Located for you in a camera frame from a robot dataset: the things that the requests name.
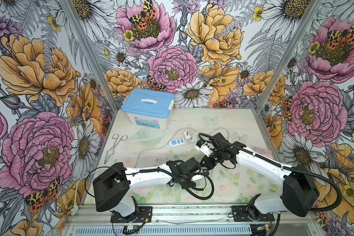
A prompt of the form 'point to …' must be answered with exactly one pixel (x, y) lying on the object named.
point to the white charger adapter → (187, 136)
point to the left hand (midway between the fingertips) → (188, 180)
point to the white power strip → (178, 141)
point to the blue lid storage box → (148, 108)
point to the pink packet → (264, 152)
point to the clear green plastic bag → (148, 136)
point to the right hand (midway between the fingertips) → (202, 167)
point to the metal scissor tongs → (110, 152)
